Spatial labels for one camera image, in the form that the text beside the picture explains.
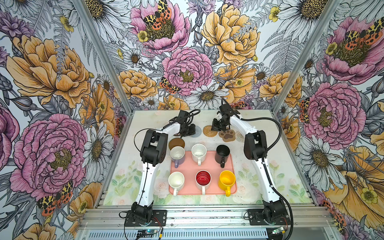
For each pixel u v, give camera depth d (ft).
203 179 2.80
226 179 2.79
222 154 3.03
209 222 2.43
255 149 2.27
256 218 2.42
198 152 3.17
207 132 3.56
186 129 3.08
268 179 2.21
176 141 3.38
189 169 2.97
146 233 2.33
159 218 2.44
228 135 3.49
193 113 3.17
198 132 3.56
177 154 3.10
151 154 2.06
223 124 3.17
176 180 2.79
